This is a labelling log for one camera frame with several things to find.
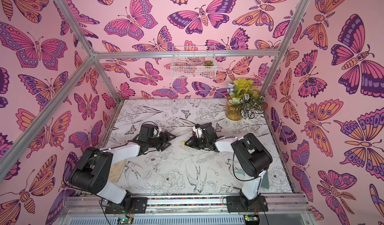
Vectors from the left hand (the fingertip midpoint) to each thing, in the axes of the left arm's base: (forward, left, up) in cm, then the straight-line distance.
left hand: (176, 138), depth 90 cm
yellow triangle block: (-2, -5, -2) cm, 5 cm away
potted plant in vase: (+14, -39, +17) cm, 45 cm away
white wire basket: (+40, -11, +27) cm, 50 cm away
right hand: (-1, -7, -3) cm, 7 cm away
